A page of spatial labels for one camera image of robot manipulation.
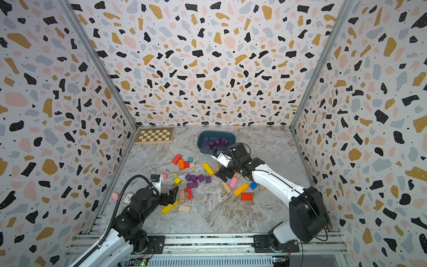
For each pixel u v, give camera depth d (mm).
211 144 1094
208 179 945
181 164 999
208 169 992
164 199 710
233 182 923
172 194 744
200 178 945
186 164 1003
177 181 923
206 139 1125
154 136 1130
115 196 858
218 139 1118
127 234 559
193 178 936
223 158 740
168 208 829
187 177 942
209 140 1123
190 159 1036
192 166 1003
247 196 881
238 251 731
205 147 1088
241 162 648
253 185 910
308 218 427
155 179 692
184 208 836
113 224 572
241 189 904
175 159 1012
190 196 875
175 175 945
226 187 922
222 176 749
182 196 877
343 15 731
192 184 928
